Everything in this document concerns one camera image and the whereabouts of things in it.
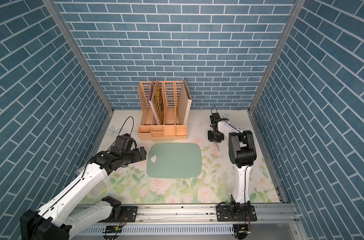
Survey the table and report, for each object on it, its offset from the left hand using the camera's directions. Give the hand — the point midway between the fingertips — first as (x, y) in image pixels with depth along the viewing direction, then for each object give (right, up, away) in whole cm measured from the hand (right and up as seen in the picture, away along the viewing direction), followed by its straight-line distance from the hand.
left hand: (143, 154), depth 80 cm
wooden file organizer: (+15, +33, +37) cm, 52 cm away
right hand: (+43, +5, +24) cm, 49 cm away
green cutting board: (+17, -7, +14) cm, 23 cm away
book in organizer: (+3, +31, +18) cm, 36 cm away
